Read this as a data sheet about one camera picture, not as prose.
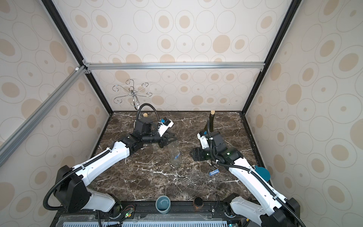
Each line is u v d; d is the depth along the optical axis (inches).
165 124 25.7
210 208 29.4
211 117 30.3
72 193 15.7
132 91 34.3
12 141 20.6
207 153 25.0
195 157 26.4
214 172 34.4
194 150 26.4
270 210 15.3
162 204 29.7
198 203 26.7
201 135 27.0
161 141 26.9
